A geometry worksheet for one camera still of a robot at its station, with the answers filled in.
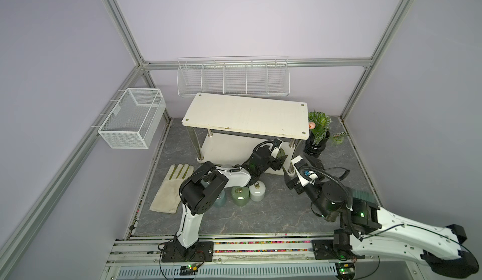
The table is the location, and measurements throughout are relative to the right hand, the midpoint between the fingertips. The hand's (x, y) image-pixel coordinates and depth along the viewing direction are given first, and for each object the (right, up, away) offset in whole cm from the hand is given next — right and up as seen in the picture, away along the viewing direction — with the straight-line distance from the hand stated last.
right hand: (297, 160), depth 63 cm
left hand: (0, 0, +27) cm, 27 cm away
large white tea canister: (-13, -17, +19) cm, 28 cm away
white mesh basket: (-69, +15, +21) cm, 74 cm away
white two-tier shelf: (-26, +11, +8) cm, 29 cm away
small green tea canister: (-2, 0, +20) cm, 20 cm away
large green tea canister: (-20, -18, +18) cm, 32 cm away
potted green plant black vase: (+18, +3, +33) cm, 38 cm away
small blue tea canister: (-29, -20, +19) cm, 40 cm away
